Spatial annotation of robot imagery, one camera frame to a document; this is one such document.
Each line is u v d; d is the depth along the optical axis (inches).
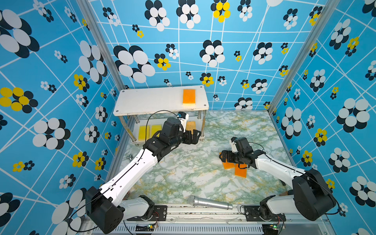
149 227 27.6
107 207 14.7
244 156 26.2
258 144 31.2
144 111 28.9
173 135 22.3
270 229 27.4
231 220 28.5
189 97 30.5
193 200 29.1
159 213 29.0
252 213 28.5
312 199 16.4
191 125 39.0
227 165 34.8
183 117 25.0
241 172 34.9
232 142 33.1
